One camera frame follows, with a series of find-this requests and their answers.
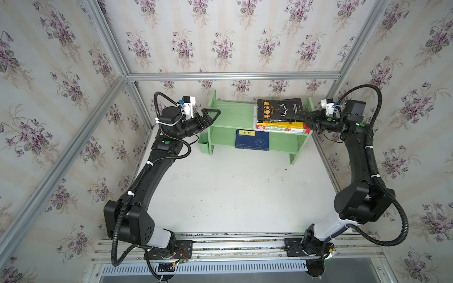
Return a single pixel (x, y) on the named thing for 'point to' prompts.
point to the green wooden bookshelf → (241, 116)
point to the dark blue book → (252, 139)
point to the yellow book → (297, 125)
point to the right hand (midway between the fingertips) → (309, 117)
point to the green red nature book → (305, 130)
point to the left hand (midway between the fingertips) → (216, 115)
